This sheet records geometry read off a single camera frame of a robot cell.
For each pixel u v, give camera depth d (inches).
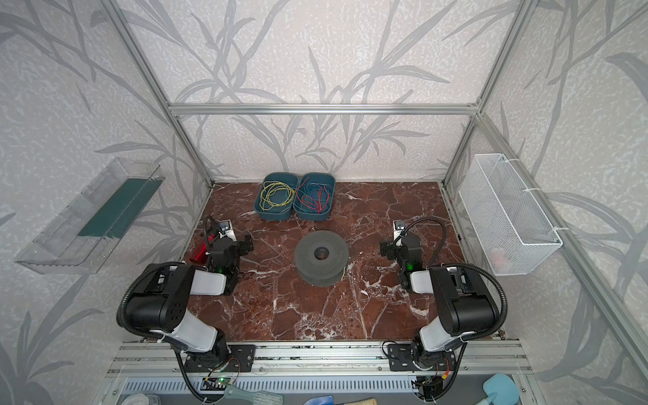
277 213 42.8
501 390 27.4
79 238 25.0
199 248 38.0
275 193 45.5
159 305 17.8
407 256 28.4
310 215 41.8
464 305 17.6
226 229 31.5
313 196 44.3
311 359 29.6
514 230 23.9
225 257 27.9
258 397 26.2
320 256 36.9
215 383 28.4
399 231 32.2
